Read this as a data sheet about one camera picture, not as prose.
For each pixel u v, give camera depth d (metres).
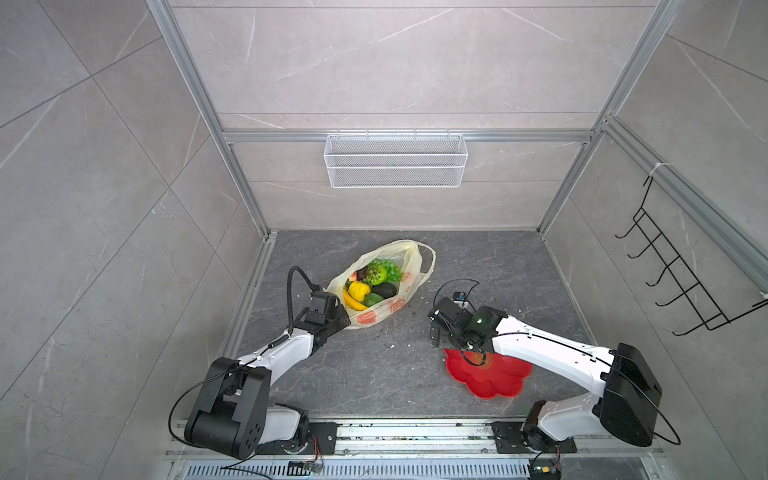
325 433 0.74
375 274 0.97
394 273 1.02
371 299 0.93
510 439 0.73
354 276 0.99
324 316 0.70
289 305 0.65
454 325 0.61
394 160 1.01
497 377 0.83
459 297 0.75
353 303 0.95
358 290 0.96
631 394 0.40
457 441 0.75
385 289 0.98
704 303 0.61
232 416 0.41
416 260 0.98
